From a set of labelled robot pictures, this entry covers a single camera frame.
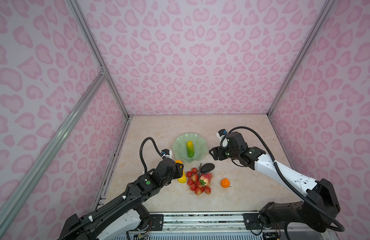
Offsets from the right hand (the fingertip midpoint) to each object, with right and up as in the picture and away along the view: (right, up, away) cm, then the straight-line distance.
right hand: (215, 149), depth 81 cm
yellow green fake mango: (-13, -2, +14) cm, 20 cm away
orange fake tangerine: (+6, -19, +1) cm, 20 cm away
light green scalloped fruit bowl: (-21, -1, +17) cm, 27 cm away
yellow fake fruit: (-17, -14, -6) cm, 23 cm away
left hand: (-17, -8, -3) cm, 19 cm away
